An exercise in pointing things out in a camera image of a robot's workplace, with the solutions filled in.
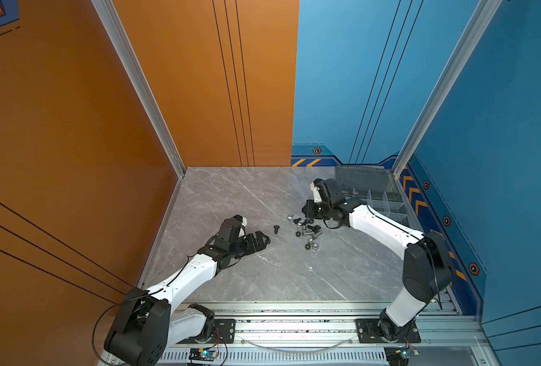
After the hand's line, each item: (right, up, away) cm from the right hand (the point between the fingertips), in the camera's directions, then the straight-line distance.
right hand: (301, 210), depth 89 cm
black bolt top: (-1, -6, +11) cm, 12 cm away
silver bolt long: (+6, -11, +5) cm, 14 cm away
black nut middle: (-1, -11, +8) cm, 13 cm away
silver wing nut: (-4, -4, +11) cm, 13 cm away
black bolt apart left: (-10, -9, +8) cm, 16 cm away
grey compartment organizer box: (+41, +10, +27) cm, 50 cm away
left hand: (-15, -11, -3) cm, 19 cm away
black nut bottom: (+3, -15, +5) cm, 16 cm away
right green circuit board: (+30, -42, -19) cm, 55 cm away
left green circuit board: (-33, -44, -18) cm, 57 cm away
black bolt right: (+7, -8, +8) cm, 13 cm away
